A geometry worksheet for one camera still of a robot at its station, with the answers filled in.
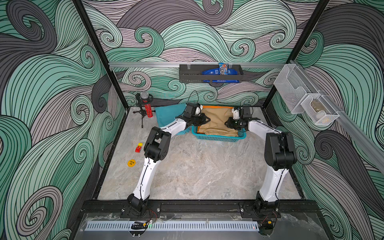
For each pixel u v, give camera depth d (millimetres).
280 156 526
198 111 949
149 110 1006
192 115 866
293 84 778
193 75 951
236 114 917
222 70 901
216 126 969
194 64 933
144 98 904
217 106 1037
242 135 933
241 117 816
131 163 899
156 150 608
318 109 656
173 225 697
